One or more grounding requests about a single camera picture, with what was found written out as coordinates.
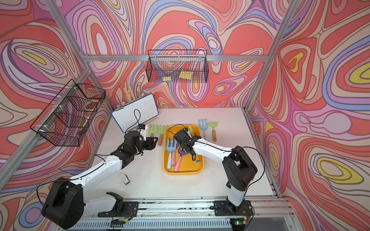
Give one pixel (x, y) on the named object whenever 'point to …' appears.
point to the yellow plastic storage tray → (187, 166)
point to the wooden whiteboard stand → (150, 121)
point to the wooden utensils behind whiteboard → (129, 96)
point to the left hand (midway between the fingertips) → (156, 138)
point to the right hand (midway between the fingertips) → (193, 149)
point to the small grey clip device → (125, 179)
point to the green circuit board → (117, 222)
